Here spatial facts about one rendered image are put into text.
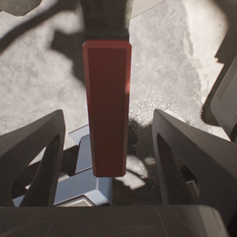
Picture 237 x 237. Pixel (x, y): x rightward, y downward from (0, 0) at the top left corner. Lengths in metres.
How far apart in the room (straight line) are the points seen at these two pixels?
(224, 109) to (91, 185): 0.39
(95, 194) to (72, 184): 0.08
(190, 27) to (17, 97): 0.52
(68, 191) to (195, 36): 0.52
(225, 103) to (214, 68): 0.11
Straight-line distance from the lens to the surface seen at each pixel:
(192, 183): 0.56
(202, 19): 0.62
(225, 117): 0.62
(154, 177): 0.92
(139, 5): 0.57
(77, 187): 0.59
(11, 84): 0.70
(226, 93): 0.64
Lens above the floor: 0.57
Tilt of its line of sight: 54 degrees down
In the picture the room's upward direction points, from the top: 177 degrees clockwise
